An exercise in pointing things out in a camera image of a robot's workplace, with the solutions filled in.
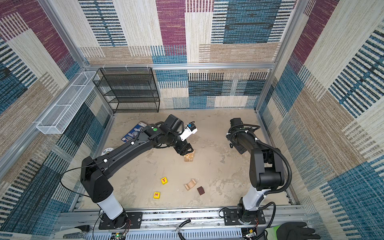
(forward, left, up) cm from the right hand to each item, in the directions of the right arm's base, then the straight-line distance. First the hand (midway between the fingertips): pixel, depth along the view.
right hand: (235, 143), depth 94 cm
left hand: (-8, +28, +14) cm, 32 cm away
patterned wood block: (-6, +30, -2) cm, 30 cm away
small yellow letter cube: (-28, +46, -4) cm, 54 cm away
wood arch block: (-23, +29, -5) cm, 37 cm away
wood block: (-8, +30, -3) cm, 32 cm away
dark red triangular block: (-26, +23, -5) cm, 35 cm away
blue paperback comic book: (+14, +67, -3) cm, 68 cm away
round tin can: (-4, +77, +3) cm, 77 cm away
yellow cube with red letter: (-20, +43, -4) cm, 47 cm away
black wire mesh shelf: (+41, +72, +12) cm, 84 cm away
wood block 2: (-7, +28, -5) cm, 29 cm away
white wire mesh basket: (-3, +90, +29) cm, 94 cm away
